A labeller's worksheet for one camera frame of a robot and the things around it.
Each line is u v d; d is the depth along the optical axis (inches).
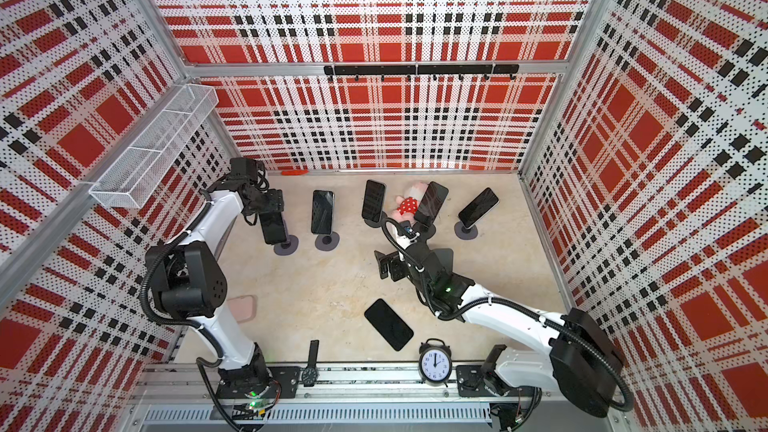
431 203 37.5
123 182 26.7
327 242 40.1
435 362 29.4
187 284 19.6
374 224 40.9
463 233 40.7
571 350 16.1
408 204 40.8
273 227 36.7
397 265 27.3
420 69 34.8
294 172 48.8
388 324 33.8
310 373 29.5
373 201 39.5
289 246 38.9
